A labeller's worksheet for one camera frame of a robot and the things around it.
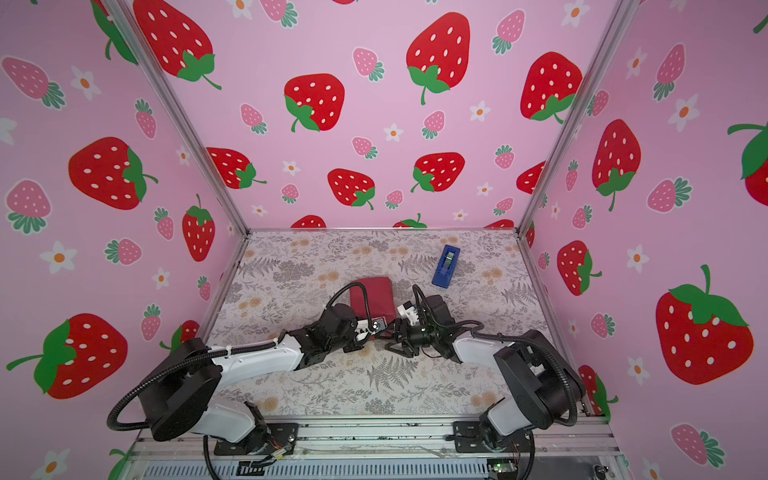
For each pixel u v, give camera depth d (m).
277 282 1.06
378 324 0.74
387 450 0.73
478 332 0.61
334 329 0.67
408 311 0.84
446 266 1.04
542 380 0.44
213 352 0.48
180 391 0.43
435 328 0.70
